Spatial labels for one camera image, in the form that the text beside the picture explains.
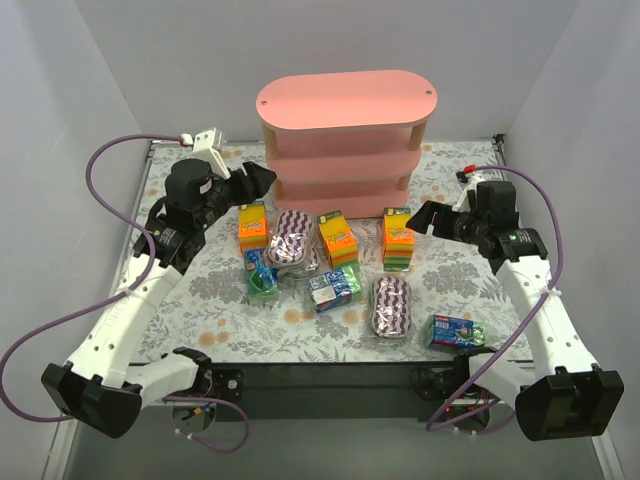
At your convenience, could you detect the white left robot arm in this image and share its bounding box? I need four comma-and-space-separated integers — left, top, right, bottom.
41, 158, 276, 438

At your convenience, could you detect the middle blue green sponge pack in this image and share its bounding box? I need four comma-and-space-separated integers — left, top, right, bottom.
307, 265, 362, 313

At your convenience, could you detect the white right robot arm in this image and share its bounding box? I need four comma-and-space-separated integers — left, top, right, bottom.
406, 175, 624, 441

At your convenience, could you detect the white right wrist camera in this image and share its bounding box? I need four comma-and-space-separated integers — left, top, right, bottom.
452, 165, 486, 212

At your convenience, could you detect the striped pink sponge pack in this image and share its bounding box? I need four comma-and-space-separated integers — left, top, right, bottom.
276, 246, 320, 280
265, 210, 315, 268
369, 275, 413, 340

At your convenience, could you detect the right blue green sponge pack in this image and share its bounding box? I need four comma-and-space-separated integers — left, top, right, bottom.
425, 315, 486, 350

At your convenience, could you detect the left blue green sponge pack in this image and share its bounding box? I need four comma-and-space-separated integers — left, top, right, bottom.
244, 248, 279, 303

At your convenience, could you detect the blue green sponge pack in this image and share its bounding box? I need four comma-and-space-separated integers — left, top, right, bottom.
244, 248, 279, 303
307, 265, 362, 313
425, 315, 486, 350

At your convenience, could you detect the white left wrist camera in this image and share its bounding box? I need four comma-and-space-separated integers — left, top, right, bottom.
192, 128, 231, 180

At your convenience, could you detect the pink three-tier shelf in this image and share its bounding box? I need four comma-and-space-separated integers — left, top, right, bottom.
256, 70, 438, 219

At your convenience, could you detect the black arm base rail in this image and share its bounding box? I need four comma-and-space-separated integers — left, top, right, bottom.
174, 359, 468, 422

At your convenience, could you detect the floral patterned table mat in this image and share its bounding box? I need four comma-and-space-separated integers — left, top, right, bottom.
128, 141, 547, 365

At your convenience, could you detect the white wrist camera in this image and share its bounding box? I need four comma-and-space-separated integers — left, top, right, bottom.
452, 165, 486, 212
192, 128, 231, 180

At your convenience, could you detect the orange sponge pack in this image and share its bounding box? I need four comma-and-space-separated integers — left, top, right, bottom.
382, 207, 415, 272
237, 200, 269, 253
318, 211, 358, 269

